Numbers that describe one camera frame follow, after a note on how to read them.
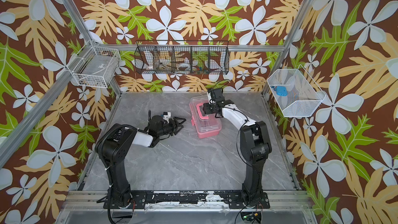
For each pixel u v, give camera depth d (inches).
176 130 35.0
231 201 28.9
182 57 38.5
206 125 36.5
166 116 36.1
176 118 34.8
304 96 30.3
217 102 29.2
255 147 20.2
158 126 30.8
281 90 33.9
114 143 21.2
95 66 33.8
